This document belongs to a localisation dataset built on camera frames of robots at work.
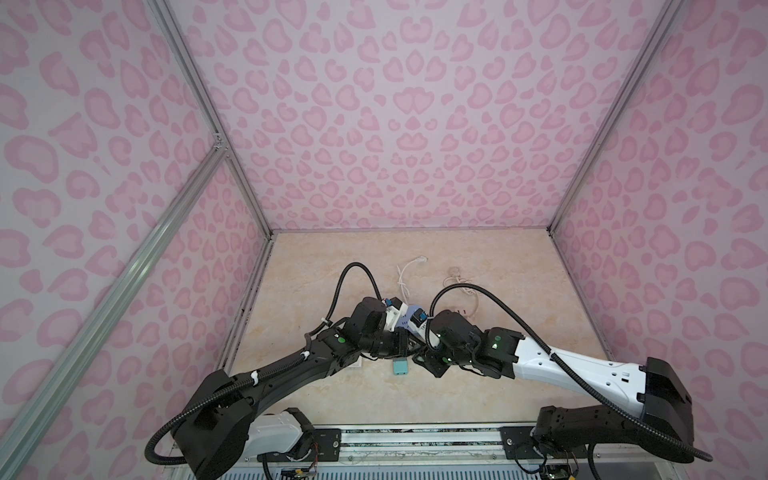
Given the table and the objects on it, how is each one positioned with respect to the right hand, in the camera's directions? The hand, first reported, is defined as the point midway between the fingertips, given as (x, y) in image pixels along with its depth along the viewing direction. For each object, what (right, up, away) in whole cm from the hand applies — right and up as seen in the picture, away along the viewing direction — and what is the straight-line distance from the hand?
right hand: (417, 353), depth 74 cm
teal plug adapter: (-4, -7, +10) cm, 12 cm away
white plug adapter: (-16, -6, +9) cm, 20 cm away
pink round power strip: (+18, +6, +23) cm, 30 cm away
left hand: (+3, +1, -2) cm, 3 cm away
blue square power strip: (-3, +9, 0) cm, 9 cm away
